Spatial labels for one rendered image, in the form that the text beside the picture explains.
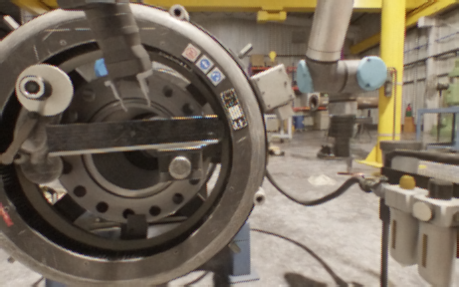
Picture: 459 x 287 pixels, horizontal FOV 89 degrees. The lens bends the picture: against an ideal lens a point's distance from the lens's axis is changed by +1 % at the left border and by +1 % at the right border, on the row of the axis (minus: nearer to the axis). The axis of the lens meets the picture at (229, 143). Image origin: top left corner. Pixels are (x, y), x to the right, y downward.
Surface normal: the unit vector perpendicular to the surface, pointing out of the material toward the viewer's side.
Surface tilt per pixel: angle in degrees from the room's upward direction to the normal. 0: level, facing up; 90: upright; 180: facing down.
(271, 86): 90
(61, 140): 90
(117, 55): 111
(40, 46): 90
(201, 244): 90
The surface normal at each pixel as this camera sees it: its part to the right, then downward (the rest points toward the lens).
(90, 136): 0.17, 0.08
